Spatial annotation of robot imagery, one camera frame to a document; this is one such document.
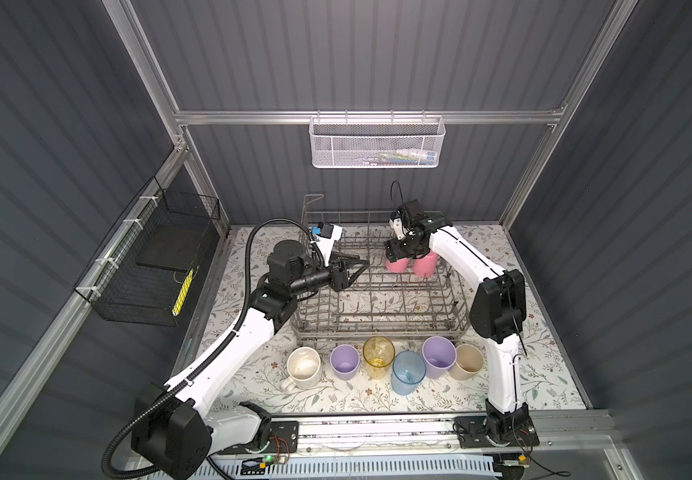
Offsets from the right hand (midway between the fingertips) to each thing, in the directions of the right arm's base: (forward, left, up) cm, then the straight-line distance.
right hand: (400, 252), depth 97 cm
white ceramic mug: (-34, +30, -10) cm, 46 cm away
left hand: (-19, +12, +20) cm, 30 cm away
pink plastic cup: (-4, +1, -2) cm, 5 cm away
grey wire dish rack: (-13, +6, -12) cm, 19 cm away
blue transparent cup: (-34, 0, -12) cm, 36 cm away
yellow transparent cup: (-31, +8, -9) cm, 33 cm away
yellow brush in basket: (-25, +55, +17) cm, 62 cm away
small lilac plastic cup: (-32, +18, -10) cm, 38 cm away
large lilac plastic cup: (-31, -8, -7) cm, 33 cm away
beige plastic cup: (-32, -17, -10) cm, 38 cm away
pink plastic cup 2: (-4, -8, -3) cm, 10 cm away
